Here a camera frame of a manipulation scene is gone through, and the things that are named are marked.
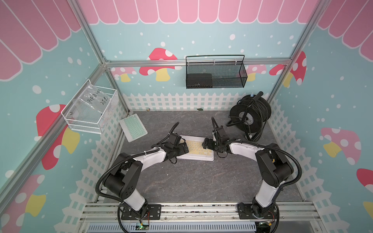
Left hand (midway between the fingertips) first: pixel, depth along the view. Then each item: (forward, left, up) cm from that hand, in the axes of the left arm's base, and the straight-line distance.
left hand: (189, 154), depth 90 cm
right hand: (+6, -12, +1) cm, 13 cm away
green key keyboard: (+24, +43, -4) cm, 49 cm away
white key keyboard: (-1, -10, -3) cm, 11 cm away
